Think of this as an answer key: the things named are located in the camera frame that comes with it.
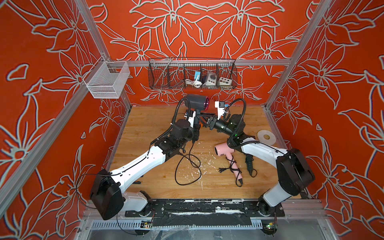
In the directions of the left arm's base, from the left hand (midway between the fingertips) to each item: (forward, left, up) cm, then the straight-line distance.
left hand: (198, 123), depth 76 cm
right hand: (+1, +1, +5) cm, 5 cm away
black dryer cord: (-18, +12, -26) cm, 34 cm away
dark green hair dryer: (-9, -31, -23) cm, 40 cm away
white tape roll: (+12, -48, -26) cm, 55 cm away
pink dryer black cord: (-14, -15, -25) cm, 32 cm away
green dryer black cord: (-15, -34, -22) cm, 43 cm away
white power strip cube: (+33, -16, +4) cm, 37 cm away
